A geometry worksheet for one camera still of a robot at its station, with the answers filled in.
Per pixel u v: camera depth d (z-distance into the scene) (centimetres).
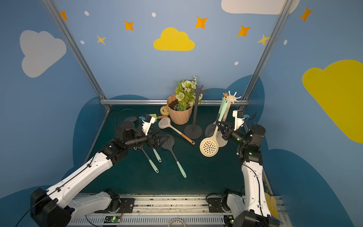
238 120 62
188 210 74
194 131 105
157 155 93
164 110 115
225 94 73
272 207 163
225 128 65
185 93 92
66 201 41
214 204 75
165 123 105
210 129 92
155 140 62
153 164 88
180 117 101
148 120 62
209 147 75
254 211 39
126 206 74
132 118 108
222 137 80
